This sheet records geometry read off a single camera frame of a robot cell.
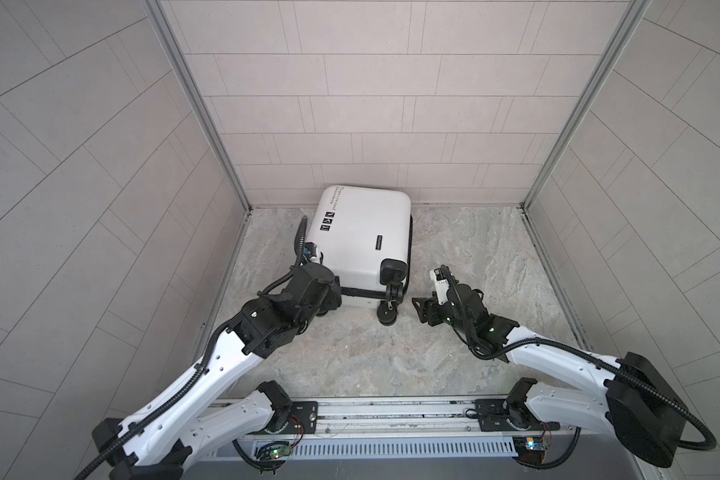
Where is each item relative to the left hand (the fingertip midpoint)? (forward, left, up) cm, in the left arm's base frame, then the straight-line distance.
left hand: (339, 281), depth 70 cm
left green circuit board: (-31, +12, -19) cm, 39 cm away
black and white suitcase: (+17, -6, -5) cm, 19 cm away
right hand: (+2, -21, -15) cm, 25 cm away
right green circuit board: (-31, -44, -23) cm, 59 cm away
